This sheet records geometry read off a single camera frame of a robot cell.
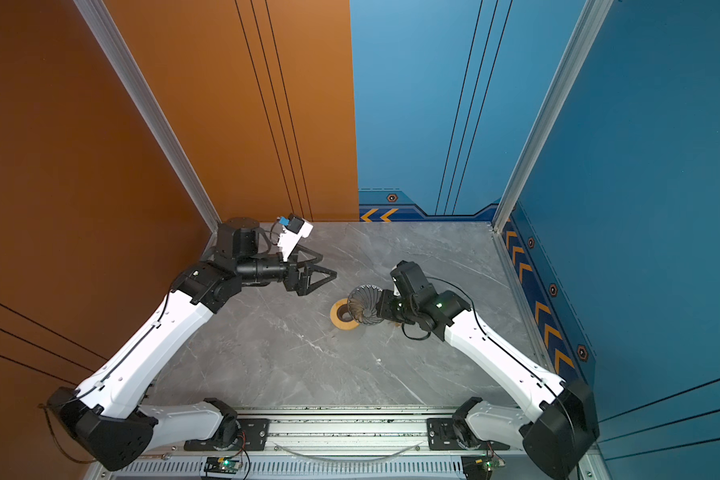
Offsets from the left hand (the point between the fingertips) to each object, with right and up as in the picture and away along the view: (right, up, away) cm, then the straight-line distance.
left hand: (327, 263), depth 65 cm
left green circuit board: (-26, -49, +5) cm, 55 cm away
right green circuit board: (+35, -48, +4) cm, 60 cm away
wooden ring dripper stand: (0, -17, +17) cm, 24 cm away
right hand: (+10, -12, +11) cm, 19 cm away
